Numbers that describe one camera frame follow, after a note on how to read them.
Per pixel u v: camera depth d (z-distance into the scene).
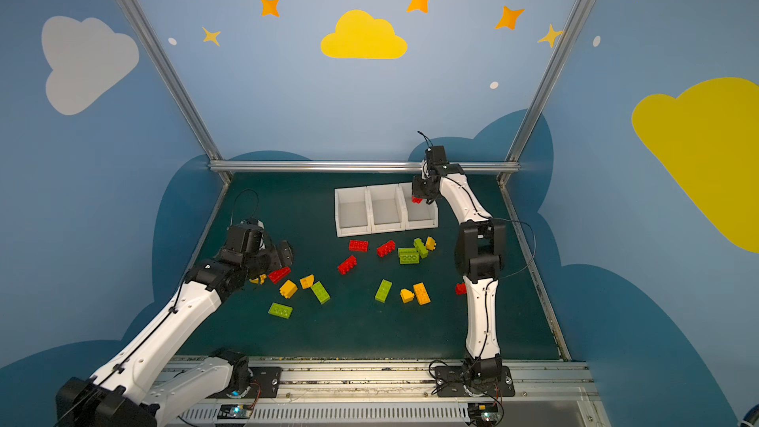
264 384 0.74
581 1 0.75
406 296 0.88
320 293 0.88
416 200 1.02
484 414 0.72
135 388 0.40
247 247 0.61
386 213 1.09
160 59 0.85
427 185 0.88
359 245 0.99
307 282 0.90
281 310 0.86
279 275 0.92
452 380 0.75
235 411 0.71
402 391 0.74
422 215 1.07
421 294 0.89
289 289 0.88
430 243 1.00
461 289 0.66
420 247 0.98
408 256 0.97
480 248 0.59
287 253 0.73
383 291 0.89
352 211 1.11
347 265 0.93
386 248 0.98
